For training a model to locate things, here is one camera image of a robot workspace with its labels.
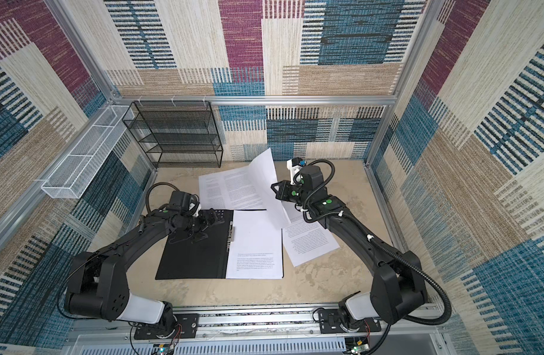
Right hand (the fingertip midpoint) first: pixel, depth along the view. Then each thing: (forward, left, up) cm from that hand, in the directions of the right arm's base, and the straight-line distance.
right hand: (272, 189), depth 78 cm
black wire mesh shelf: (+43, +47, -8) cm, 65 cm away
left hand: (-4, +22, -15) cm, 27 cm away
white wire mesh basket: (+1, +63, +10) cm, 64 cm away
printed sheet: (-7, -12, -26) cm, 29 cm away
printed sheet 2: (-12, +7, -24) cm, 27 cm away
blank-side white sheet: (+7, +2, +1) cm, 7 cm away
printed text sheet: (+20, +15, -26) cm, 36 cm away
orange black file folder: (-14, +28, -25) cm, 40 cm away
